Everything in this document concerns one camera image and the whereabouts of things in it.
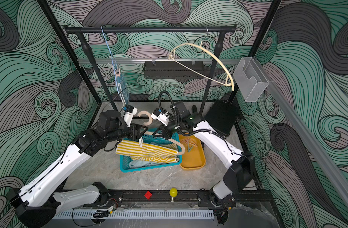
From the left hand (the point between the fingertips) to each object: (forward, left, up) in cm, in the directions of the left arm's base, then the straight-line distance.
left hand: (144, 125), depth 67 cm
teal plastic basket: (-8, +14, -23) cm, 28 cm away
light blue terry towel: (-8, +7, -29) cm, 31 cm away
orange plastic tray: (-3, -28, -29) cm, 40 cm away
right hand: (-2, -4, -6) cm, 7 cm away
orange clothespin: (+6, -29, -29) cm, 41 cm away
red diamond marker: (-24, -1, -29) cm, 38 cm away
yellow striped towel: (-8, -10, -14) cm, 19 cm away
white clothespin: (-2, +3, -12) cm, 12 cm away
